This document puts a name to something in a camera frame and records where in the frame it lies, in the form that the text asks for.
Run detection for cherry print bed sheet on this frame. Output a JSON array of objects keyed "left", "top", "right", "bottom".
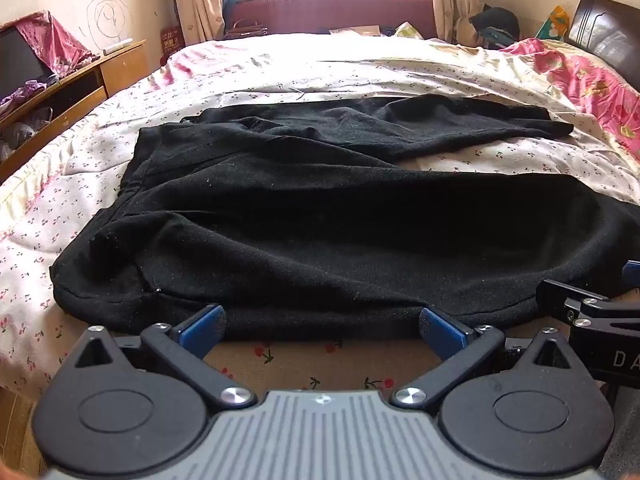
[{"left": 0, "top": 32, "right": 640, "bottom": 411}]

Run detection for beige patterned curtain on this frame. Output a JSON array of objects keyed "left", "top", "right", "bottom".
[
  {"left": 167, "top": 0, "right": 226, "bottom": 47},
  {"left": 430, "top": 0, "right": 482, "bottom": 44}
]

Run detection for purple cloth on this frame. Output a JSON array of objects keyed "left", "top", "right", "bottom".
[{"left": 0, "top": 82, "right": 52, "bottom": 117}]

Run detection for black television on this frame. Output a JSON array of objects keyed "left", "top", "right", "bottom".
[{"left": 0, "top": 25, "right": 54, "bottom": 103}]

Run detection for brown handbag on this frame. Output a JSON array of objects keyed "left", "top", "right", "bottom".
[{"left": 223, "top": 17, "right": 269, "bottom": 41}]

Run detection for dark wooden headboard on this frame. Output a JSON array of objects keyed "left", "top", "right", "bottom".
[{"left": 567, "top": 0, "right": 640, "bottom": 93}]

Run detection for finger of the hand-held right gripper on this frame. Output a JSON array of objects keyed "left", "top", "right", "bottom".
[
  {"left": 621, "top": 260, "right": 640, "bottom": 293},
  {"left": 535, "top": 279, "right": 613, "bottom": 322}
]

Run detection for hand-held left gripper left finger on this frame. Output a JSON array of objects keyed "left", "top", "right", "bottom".
[{"left": 74, "top": 304, "right": 258, "bottom": 411}]

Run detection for red paper bag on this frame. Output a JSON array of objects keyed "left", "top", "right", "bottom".
[{"left": 160, "top": 25, "right": 184, "bottom": 66}]

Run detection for wooden cabinet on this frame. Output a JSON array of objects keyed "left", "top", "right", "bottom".
[{"left": 0, "top": 39, "right": 151, "bottom": 182}]

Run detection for pink floral cloth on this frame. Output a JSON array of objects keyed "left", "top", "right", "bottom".
[{"left": 14, "top": 10, "right": 101, "bottom": 82}]

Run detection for green yellow printed bag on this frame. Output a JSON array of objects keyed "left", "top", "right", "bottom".
[{"left": 536, "top": 6, "right": 571, "bottom": 41}]

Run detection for dark clothing pile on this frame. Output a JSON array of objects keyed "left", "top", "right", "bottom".
[{"left": 469, "top": 6, "right": 522, "bottom": 51}]

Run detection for black pants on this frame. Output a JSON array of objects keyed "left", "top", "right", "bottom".
[{"left": 49, "top": 94, "right": 640, "bottom": 342}]

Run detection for maroon window bench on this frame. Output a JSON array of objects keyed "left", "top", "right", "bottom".
[{"left": 232, "top": 0, "right": 438, "bottom": 41}]

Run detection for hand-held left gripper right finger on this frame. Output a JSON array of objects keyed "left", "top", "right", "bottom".
[{"left": 390, "top": 306, "right": 581, "bottom": 411}]

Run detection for pink floral quilt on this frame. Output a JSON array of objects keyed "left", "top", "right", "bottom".
[{"left": 320, "top": 35, "right": 640, "bottom": 161}]

